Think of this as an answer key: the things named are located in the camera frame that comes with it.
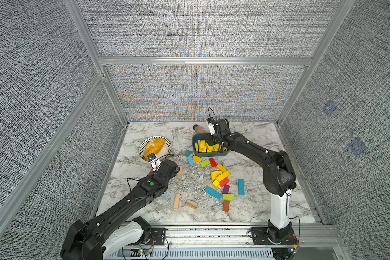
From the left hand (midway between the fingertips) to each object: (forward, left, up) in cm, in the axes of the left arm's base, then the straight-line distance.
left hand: (170, 166), depth 82 cm
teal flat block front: (-10, -22, -12) cm, 27 cm away
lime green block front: (-13, -29, -12) cm, 34 cm away
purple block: (-8, -29, -13) cm, 33 cm away
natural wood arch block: (-16, -10, -12) cm, 22 cm away
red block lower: (-4, -29, -13) cm, 32 cm away
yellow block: (+12, -14, -14) cm, 23 cm away
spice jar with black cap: (+34, -17, -12) cm, 40 cm away
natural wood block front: (-14, -2, -13) cm, 19 cm away
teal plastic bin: (+26, -16, -8) cm, 31 cm away
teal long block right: (-7, -38, -14) cm, 41 cm away
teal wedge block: (+17, -9, -14) cm, 23 cm away
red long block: (+8, -24, -12) cm, 28 cm away
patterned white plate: (+18, +6, -13) cm, 23 cm away
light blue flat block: (+9, -11, -12) cm, 19 cm away
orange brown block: (-17, -27, -12) cm, 34 cm away
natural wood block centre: (+2, -4, -12) cm, 13 cm away
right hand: (+21, -21, +2) cm, 30 cm away
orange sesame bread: (+17, +12, -6) cm, 22 cm away
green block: (+9, -19, -13) cm, 25 cm away
